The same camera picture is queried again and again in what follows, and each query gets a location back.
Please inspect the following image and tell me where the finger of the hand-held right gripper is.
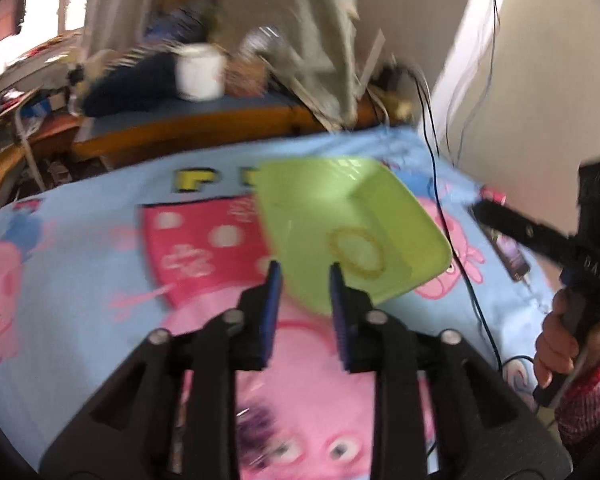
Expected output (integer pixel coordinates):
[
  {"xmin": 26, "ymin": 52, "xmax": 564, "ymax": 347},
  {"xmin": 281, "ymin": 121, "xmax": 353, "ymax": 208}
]
[{"xmin": 472, "ymin": 200, "xmax": 575, "ymax": 265}]

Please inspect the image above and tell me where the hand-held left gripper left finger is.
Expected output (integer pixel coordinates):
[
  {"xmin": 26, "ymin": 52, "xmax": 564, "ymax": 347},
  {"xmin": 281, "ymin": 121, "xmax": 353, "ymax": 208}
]
[{"xmin": 40, "ymin": 260, "xmax": 285, "ymax": 480}]

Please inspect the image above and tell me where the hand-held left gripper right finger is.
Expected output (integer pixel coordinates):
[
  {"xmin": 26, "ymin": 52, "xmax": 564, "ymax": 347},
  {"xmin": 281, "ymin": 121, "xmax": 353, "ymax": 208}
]
[{"xmin": 328, "ymin": 262, "xmax": 573, "ymax": 480}]

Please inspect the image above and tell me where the green plastic basket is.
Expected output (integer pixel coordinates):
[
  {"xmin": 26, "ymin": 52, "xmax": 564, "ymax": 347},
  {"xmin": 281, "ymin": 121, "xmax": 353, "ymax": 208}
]
[{"xmin": 255, "ymin": 156, "xmax": 452, "ymax": 317}]

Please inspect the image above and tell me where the person's right hand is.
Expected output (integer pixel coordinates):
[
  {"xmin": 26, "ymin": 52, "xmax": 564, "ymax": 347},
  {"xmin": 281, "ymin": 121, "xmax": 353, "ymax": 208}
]
[{"xmin": 535, "ymin": 290, "xmax": 600, "ymax": 391}]

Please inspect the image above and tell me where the smartphone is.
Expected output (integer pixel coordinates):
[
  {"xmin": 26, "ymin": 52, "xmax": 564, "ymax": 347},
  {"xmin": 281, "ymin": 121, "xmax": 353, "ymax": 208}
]
[{"xmin": 485, "ymin": 227, "xmax": 531, "ymax": 283}]

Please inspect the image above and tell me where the printed cartoon blanket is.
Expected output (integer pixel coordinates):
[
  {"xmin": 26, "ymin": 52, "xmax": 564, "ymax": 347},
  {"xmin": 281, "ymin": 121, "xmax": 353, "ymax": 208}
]
[{"xmin": 0, "ymin": 127, "xmax": 556, "ymax": 480}]

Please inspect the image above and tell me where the wooden table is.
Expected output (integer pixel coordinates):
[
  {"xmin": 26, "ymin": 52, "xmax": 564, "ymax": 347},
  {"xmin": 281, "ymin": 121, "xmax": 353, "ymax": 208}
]
[{"xmin": 72, "ymin": 92, "xmax": 381, "ymax": 163}]

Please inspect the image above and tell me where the brown woven box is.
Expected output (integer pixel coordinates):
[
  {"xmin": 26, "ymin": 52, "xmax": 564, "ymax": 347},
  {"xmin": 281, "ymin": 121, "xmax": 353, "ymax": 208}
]
[{"xmin": 226, "ymin": 57, "xmax": 268, "ymax": 98}]

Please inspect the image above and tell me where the white mug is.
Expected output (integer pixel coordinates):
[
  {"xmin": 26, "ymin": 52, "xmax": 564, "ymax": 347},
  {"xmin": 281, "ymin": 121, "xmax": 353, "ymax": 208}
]
[{"xmin": 175, "ymin": 44, "xmax": 228, "ymax": 102}]

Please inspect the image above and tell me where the dark blue cloth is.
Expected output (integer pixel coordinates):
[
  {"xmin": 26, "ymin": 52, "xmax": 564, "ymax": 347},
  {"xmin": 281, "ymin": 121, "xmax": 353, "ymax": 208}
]
[{"xmin": 82, "ymin": 52, "xmax": 181, "ymax": 118}]

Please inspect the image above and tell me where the crumpled plastic bag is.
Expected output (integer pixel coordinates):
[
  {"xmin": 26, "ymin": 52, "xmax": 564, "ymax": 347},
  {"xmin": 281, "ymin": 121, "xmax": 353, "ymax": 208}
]
[{"xmin": 225, "ymin": 0, "xmax": 371, "ymax": 131}]

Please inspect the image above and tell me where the pale curtain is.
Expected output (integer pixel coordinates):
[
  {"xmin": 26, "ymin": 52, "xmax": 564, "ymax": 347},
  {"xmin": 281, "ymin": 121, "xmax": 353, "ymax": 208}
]
[{"xmin": 84, "ymin": 0, "xmax": 148, "ymax": 58}]

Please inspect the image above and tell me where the golden bracelet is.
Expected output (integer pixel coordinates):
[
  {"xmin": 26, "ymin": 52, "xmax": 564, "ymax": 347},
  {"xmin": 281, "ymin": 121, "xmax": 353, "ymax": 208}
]
[{"xmin": 328, "ymin": 227, "xmax": 385, "ymax": 277}]

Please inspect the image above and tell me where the black cable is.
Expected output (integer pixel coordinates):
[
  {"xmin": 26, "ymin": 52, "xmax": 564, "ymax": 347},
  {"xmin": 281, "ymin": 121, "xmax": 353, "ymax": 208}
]
[{"xmin": 412, "ymin": 67, "xmax": 503, "ymax": 371}]

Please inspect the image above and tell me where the thin wall cable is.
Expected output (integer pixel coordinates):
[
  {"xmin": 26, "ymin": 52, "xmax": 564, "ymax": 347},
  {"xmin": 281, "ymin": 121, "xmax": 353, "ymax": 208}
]
[{"xmin": 449, "ymin": 0, "xmax": 501, "ymax": 163}]

